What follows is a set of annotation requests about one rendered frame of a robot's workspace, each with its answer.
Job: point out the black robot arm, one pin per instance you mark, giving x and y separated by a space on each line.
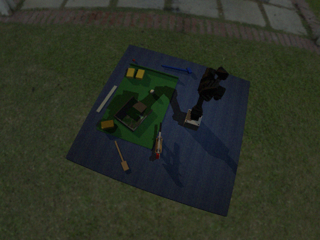
197 110

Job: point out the green rectangular mat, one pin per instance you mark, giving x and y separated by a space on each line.
145 135

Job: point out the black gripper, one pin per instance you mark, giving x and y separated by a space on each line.
211 85

